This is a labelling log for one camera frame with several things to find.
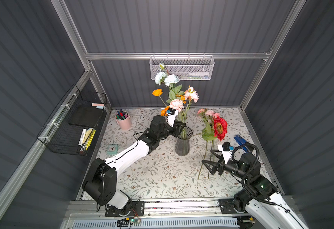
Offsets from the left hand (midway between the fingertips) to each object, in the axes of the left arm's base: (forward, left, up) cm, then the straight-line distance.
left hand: (183, 123), depth 77 cm
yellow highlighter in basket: (-8, +47, +1) cm, 47 cm away
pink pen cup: (+16, +40, -21) cm, 48 cm away
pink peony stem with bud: (-10, -11, +3) cm, 15 cm away
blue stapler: (+3, -42, -24) cm, 48 cm away
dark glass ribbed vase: (0, -1, -24) cm, 24 cm away
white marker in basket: (-12, +50, +2) cm, 51 cm away
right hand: (-17, -12, -5) cm, 22 cm away
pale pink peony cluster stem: (+23, -22, -17) cm, 36 cm away
